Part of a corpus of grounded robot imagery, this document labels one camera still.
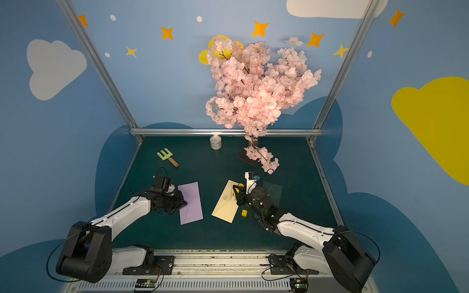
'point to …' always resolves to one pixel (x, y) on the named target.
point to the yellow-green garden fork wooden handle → (167, 156)
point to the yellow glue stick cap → (244, 213)
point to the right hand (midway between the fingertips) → (238, 184)
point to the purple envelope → (192, 211)
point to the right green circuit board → (299, 285)
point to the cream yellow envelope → (226, 208)
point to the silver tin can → (215, 141)
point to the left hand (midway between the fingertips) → (188, 200)
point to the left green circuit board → (146, 283)
